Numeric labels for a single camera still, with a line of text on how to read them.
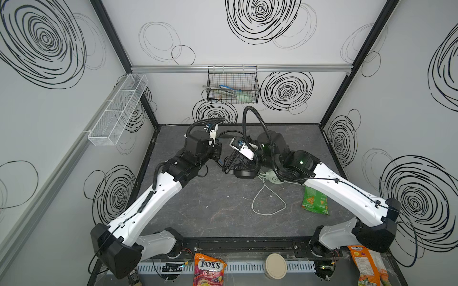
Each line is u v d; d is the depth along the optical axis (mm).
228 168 686
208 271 662
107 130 720
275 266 645
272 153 477
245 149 550
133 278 653
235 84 889
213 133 623
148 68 904
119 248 364
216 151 639
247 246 756
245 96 964
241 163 505
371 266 667
